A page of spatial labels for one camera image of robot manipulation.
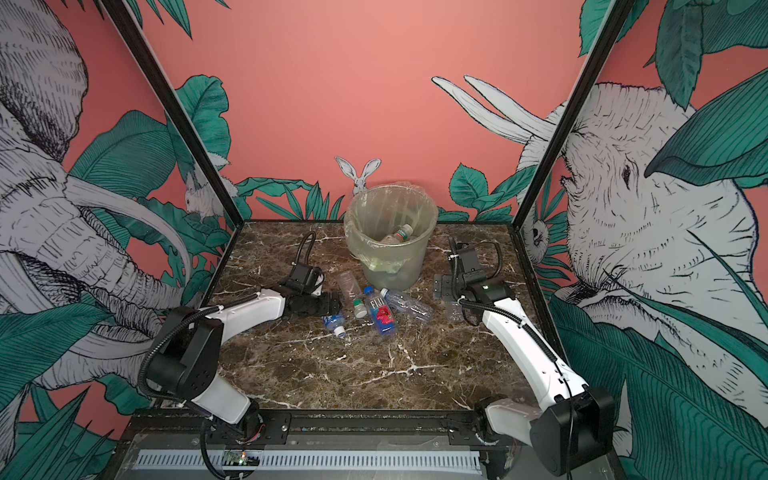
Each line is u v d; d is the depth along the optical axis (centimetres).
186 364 45
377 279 103
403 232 99
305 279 74
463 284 59
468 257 59
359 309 93
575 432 37
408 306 94
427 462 70
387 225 104
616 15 69
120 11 70
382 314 88
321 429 75
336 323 88
